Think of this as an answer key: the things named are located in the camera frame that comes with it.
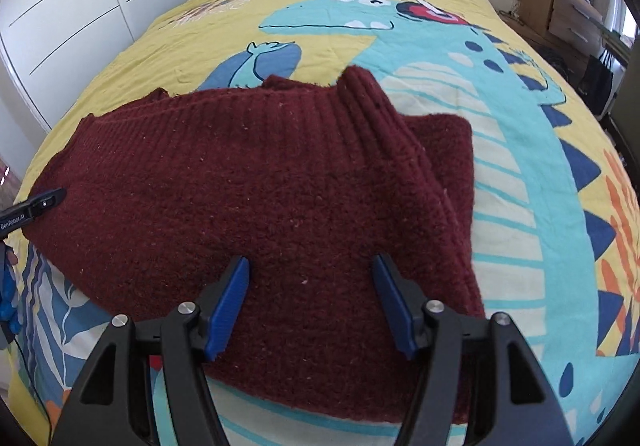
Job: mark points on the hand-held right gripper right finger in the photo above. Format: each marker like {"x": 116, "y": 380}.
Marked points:
{"x": 392, "y": 306}

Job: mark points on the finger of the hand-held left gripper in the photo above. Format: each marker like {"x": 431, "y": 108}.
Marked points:
{"x": 47, "y": 201}

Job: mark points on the wooden dresser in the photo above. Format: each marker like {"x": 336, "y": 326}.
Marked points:
{"x": 550, "y": 6}

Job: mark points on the dark red knitted sweater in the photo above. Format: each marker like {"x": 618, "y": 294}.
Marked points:
{"x": 250, "y": 176}

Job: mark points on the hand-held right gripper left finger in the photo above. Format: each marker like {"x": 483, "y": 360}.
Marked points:
{"x": 227, "y": 306}

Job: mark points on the person's left hand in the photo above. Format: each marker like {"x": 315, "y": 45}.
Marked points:
{"x": 7, "y": 296}

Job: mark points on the white wardrobe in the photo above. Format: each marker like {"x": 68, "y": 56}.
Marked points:
{"x": 75, "y": 1}

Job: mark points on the bed with yellow dinosaur cover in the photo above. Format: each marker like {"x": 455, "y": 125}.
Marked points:
{"x": 525, "y": 176}

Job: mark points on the black bag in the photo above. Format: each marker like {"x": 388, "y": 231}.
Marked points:
{"x": 596, "y": 83}

